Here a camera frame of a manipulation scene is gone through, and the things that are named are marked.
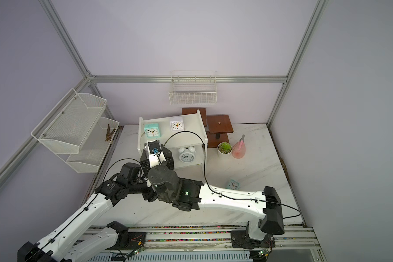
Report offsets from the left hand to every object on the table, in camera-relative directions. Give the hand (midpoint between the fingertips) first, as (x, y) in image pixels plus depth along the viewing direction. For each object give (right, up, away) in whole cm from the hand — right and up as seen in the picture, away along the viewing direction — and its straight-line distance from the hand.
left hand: (159, 187), depth 78 cm
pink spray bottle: (+45, +17, +26) cm, 55 cm away
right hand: (+3, +19, -17) cm, 26 cm away
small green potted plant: (+34, +17, +18) cm, 42 cm away
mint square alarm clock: (+38, -2, +12) cm, 40 cm away
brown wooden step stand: (+30, +31, +22) cm, 49 cm away
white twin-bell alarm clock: (+13, +16, 0) cm, 21 cm away
